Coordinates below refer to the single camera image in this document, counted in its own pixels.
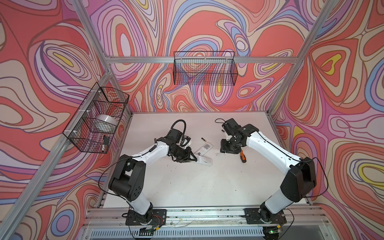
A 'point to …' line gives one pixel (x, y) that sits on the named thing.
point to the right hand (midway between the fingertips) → (225, 154)
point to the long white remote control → (205, 149)
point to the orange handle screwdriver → (243, 156)
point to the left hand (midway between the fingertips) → (196, 159)
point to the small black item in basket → (106, 140)
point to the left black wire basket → (92, 127)
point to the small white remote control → (204, 160)
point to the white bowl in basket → (105, 122)
